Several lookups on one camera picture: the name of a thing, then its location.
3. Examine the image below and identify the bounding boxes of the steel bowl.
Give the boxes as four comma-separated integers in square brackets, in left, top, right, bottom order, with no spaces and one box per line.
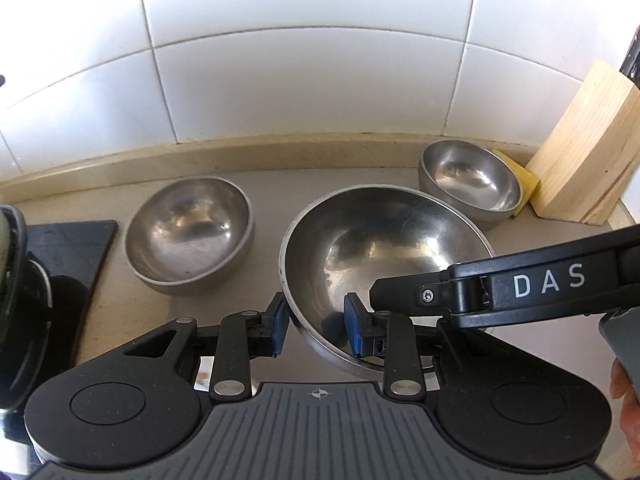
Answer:
[416,139,524,231]
[124,177,255,297]
[279,184,495,380]

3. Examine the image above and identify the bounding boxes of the wooden knife block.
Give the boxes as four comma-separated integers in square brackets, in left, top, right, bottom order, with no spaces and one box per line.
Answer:
[526,61,639,226]

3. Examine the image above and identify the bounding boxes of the yellow green sponge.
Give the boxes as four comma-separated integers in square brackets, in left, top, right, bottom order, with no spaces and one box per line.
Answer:
[492,150,540,218]

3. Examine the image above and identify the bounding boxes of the black gas stove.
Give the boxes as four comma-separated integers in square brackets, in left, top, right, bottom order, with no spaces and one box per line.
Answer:
[1,220,118,446]

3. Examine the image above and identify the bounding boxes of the silver pressure cooker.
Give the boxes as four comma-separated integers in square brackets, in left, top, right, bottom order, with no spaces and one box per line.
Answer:
[1,205,52,412]

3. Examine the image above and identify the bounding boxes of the person's right hand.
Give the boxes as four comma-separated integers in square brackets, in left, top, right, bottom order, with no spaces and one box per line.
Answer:
[610,359,640,462]

